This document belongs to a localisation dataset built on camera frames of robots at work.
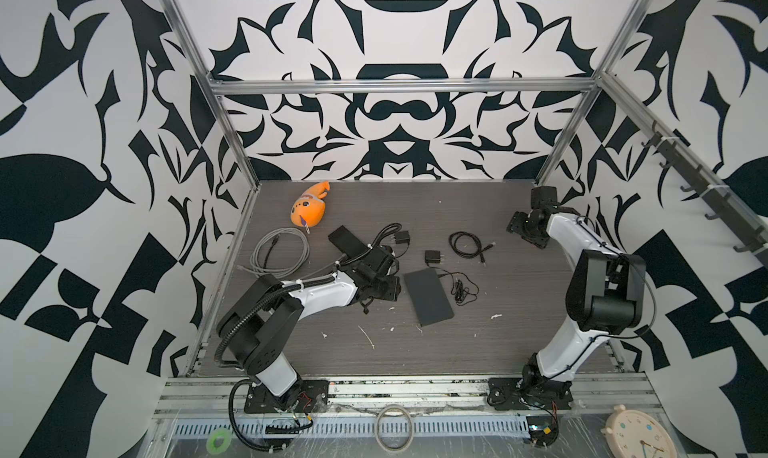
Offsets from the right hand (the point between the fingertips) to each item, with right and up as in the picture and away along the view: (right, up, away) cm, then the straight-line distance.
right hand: (524, 226), depth 95 cm
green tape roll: (-81, -48, -26) cm, 98 cm away
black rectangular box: (-31, -21, -4) cm, 38 cm away
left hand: (-39, -16, -6) cm, 43 cm away
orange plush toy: (-69, +5, +7) cm, 70 cm away
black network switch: (-56, -6, +7) cm, 57 cm away
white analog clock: (+13, -45, -27) cm, 54 cm away
